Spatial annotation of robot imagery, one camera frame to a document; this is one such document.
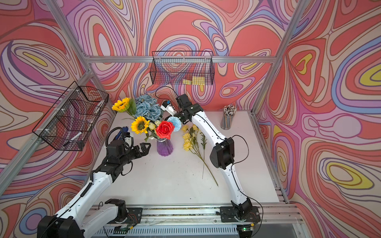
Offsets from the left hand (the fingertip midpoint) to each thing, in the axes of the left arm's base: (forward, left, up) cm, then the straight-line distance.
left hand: (146, 146), depth 82 cm
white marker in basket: (-2, +34, +11) cm, 36 cm away
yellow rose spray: (+10, -24, -12) cm, 29 cm away
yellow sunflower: (+1, -1, +17) cm, 17 cm away
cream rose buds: (+2, -6, +15) cm, 16 cm away
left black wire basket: (+6, +40, +13) cm, 42 cm away
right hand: (+10, -10, +4) cm, 15 cm away
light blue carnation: (+2, -18, +18) cm, 26 cm away
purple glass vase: (+8, -8, -13) cm, 17 cm away
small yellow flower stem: (+10, -33, -13) cm, 37 cm away
